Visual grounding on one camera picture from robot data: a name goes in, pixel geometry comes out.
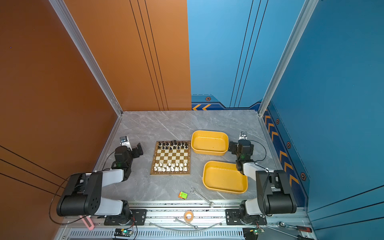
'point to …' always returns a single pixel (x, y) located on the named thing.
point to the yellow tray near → (224, 177)
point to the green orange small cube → (183, 195)
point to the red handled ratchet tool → (282, 224)
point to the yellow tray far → (209, 142)
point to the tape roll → (188, 220)
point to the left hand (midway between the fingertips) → (133, 143)
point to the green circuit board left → (123, 232)
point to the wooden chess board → (171, 158)
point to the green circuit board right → (252, 233)
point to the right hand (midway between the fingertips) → (239, 142)
